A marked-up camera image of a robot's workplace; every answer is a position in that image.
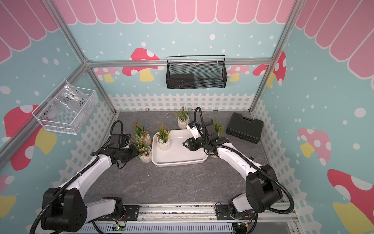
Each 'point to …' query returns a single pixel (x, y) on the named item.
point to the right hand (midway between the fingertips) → (186, 141)
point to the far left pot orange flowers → (141, 134)
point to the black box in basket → (181, 81)
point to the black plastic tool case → (245, 128)
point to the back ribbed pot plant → (183, 120)
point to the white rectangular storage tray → (178, 154)
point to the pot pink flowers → (144, 151)
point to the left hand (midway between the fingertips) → (138, 154)
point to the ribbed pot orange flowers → (163, 139)
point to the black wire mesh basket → (196, 72)
